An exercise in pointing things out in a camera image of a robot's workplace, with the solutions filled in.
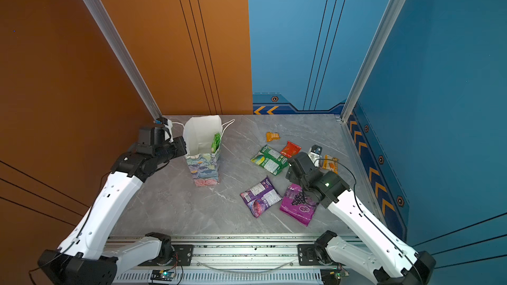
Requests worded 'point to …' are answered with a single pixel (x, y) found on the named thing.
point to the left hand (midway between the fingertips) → (186, 140)
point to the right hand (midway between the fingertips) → (296, 171)
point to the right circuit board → (333, 276)
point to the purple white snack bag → (261, 197)
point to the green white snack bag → (270, 159)
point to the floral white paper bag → (202, 139)
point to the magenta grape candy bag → (294, 204)
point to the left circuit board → (165, 275)
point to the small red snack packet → (290, 149)
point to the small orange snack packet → (270, 136)
